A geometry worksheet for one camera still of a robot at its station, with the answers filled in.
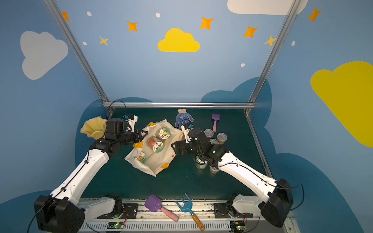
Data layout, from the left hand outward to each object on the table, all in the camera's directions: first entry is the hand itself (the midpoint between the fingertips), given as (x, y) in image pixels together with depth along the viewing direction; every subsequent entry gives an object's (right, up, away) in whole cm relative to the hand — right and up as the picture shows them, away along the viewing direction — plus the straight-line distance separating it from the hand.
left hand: (149, 131), depth 78 cm
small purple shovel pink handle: (+44, +10, +37) cm, 58 cm away
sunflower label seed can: (+4, -2, +17) cm, 18 cm away
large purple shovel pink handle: (+2, -38, -1) cm, 38 cm away
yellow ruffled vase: (-37, +2, +10) cm, 38 cm away
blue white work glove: (+16, +12, +41) cm, 46 cm away
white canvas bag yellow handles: (+1, -19, +9) cm, 21 cm away
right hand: (+17, -5, -3) cm, 18 cm away
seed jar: (+36, -23, +6) cm, 43 cm away
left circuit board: (-15, -46, -7) cm, 49 cm away
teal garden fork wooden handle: (+21, -40, -3) cm, 45 cm away
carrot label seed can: (0, -8, +12) cm, 15 cm away
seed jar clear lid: (+44, -5, +20) cm, 49 cm away
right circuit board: (+46, -47, -7) cm, 66 cm away
